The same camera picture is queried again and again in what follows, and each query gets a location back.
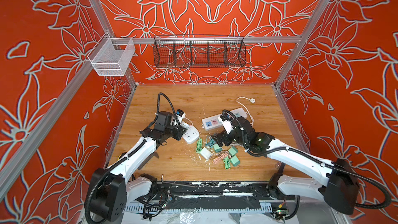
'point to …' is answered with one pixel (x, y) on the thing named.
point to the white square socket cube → (191, 135)
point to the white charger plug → (205, 153)
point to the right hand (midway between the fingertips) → (215, 131)
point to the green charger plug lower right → (235, 160)
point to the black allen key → (143, 163)
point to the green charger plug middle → (232, 151)
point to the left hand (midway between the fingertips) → (183, 126)
